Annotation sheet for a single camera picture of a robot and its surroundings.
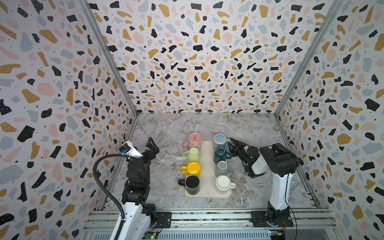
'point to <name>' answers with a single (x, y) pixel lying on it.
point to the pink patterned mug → (194, 141)
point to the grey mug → (221, 168)
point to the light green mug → (192, 154)
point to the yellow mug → (193, 168)
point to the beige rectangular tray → (208, 188)
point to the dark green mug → (221, 154)
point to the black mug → (192, 184)
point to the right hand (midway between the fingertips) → (227, 136)
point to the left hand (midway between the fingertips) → (143, 140)
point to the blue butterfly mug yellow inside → (220, 139)
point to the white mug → (223, 183)
